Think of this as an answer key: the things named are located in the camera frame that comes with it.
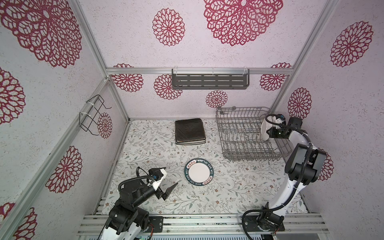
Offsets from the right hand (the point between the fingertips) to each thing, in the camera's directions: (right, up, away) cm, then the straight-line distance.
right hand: (271, 128), depth 98 cm
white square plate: (-54, -10, +6) cm, 55 cm away
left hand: (-63, -24, -27) cm, 72 cm away
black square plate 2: (-58, -8, +6) cm, 59 cm away
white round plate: (-48, -26, -7) cm, 55 cm away
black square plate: (-54, -1, +11) cm, 55 cm away
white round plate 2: (0, -1, +11) cm, 11 cm away
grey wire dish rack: (-16, -1, +16) cm, 22 cm away
